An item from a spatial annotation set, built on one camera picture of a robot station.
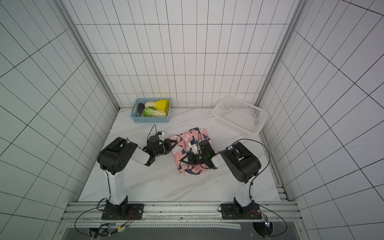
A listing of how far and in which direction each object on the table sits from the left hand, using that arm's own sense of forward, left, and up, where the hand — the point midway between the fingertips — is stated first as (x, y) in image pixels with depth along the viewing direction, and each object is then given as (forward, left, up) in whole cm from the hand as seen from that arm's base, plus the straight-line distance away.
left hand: (177, 143), depth 98 cm
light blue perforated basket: (+18, +31, +4) cm, 36 cm away
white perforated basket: (+25, -49, -1) cm, 55 cm away
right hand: (-13, -3, 0) cm, 13 cm away
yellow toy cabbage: (+30, +14, +7) cm, 34 cm away
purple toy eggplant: (+32, +31, +2) cm, 45 cm away
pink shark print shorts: (-6, -4, +4) cm, 9 cm away
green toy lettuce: (+23, +19, +7) cm, 30 cm away
